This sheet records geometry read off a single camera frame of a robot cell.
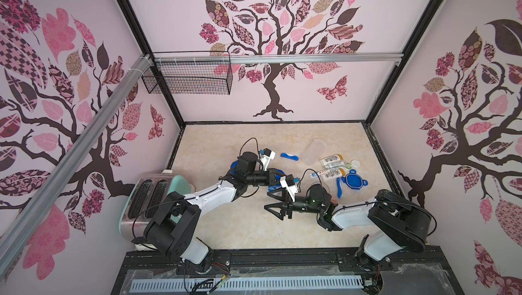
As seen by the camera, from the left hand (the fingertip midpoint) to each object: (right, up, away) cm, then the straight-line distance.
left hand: (284, 182), depth 81 cm
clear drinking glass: (+12, +2, -14) cm, 18 cm away
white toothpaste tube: (+23, +3, +17) cm, 28 cm away
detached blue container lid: (+35, -2, +14) cm, 38 cm away
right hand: (-7, -5, -8) cm, 12 cm away
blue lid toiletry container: (-3, +4, -11) cm, 12 cm away
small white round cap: (+38, +5, +20) cm, 43 cm away
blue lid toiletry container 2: (+17, +11, +23) cm, 31 cm away
